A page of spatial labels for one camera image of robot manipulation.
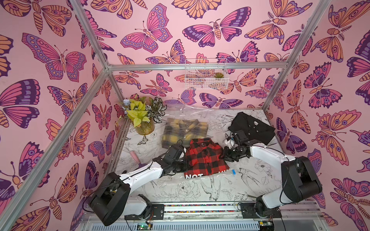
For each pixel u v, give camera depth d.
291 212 0.74
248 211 0.73
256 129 1.06
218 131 1.07
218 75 0.92
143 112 0.86
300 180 0.44
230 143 0.84
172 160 0.66
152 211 0.73
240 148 0.68
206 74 0.95
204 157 0.88
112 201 0.41
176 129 1.04
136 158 0.92
